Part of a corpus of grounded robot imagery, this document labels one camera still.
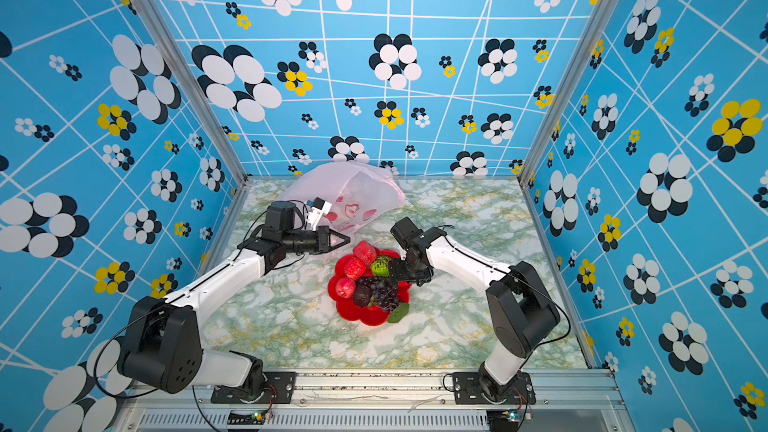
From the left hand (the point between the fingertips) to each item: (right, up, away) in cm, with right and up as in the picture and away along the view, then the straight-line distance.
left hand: (350, 240), depth 80 cm
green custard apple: (+8, -9, +9) cm, 15 cm away
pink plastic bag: (-2, +14, +34) cm, 37 cm away
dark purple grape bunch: (+7, -16, +6) cm, 18 cm away
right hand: (+14, -13, +7) cm, 20 cm away
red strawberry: (0, -9, +8) cm, 12 cm away
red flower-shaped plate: (+9, -6, +14) cm, 18 cm away
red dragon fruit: (+3, -4, +9) cm, 11 cm away
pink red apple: (-2, -14, +5) cm, 15 cm away
